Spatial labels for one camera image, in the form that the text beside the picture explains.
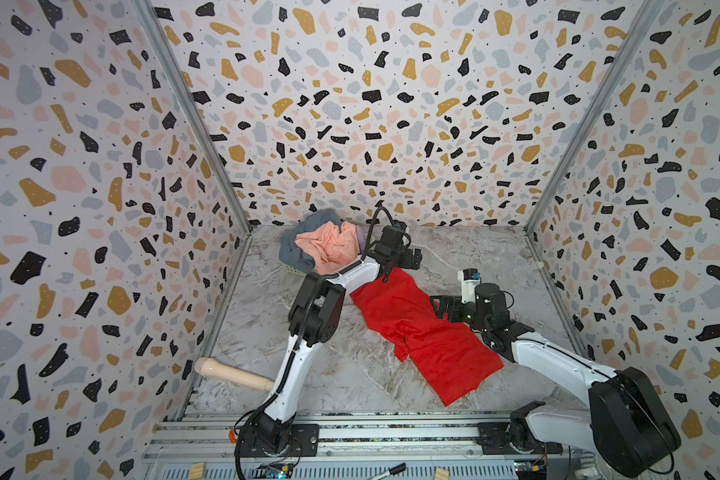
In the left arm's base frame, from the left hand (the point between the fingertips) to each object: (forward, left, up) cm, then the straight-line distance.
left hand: (413, 248), depth 101 cm
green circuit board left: (-60, +37, -10) cm, 71 cm away
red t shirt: (-34, -10, -10) cm, 37 cm away
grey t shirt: (0, +41, -2) cm, 41 cm away
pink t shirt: (+2, +27, -1) cm, 28 cm away
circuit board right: (-61, -24, -11) cm, 66 cm away
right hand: (-20, -5, +3) cm, 21 cm away
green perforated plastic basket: (-5, +40, -4) cm, 41 cm away
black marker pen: (-61, +11, -9) cm, 62 cm away
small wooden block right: (-61, -1, -9) cm, 62 cm away
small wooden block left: (-59, +55, -9) cm, 81 cm away
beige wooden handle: (-36, +59, -8) cm, 69 cm away
